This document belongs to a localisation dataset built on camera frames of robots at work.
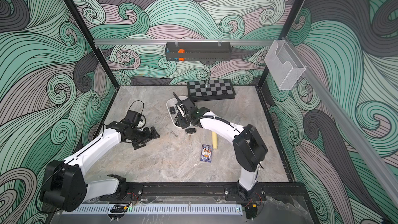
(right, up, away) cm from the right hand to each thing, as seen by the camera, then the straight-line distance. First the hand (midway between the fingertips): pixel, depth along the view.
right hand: (185, 120), depth 88 cm
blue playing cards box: (+12, -18, -3) cm, 22 cm away
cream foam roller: (+17, -10, +2) cm, 20 cm away
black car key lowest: (-10, +4, +15) cm, 19 cm away
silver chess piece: (+14, +23, +27) cm, 38 cm away
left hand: (-17, -9, -5) cm, 20 cm away
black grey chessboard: (+17, +19, +26) cm, 36 cm away
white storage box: (-11, +10, +18) cm, 23 cm away
